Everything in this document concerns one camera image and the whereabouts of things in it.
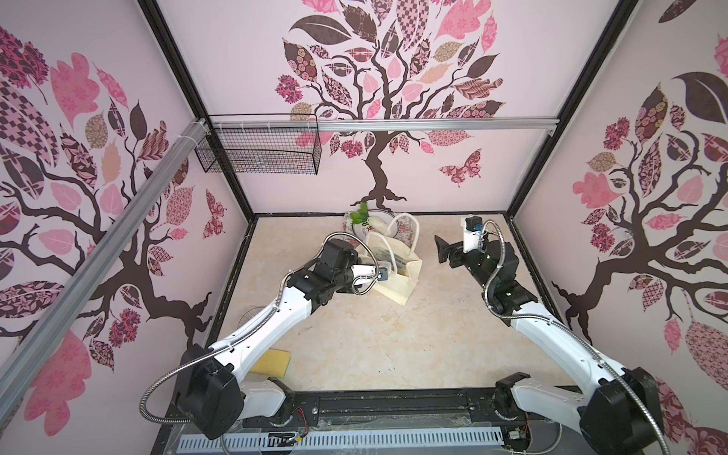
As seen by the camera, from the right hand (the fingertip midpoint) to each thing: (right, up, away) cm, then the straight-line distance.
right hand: (455, 229), depth 77 cm
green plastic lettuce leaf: (-28, +7, +40) cm, 49 cm away
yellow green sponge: (-52, -39, +5) cm, 65 cm away
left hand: (-28, -11, +4) cm, 30 cm away
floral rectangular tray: (-10, +1, +37) cm, 38 cm away
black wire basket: (-61, +30, +18) cm, 70 cm away
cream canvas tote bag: (-13, -11, +16) cm, 23 cm away
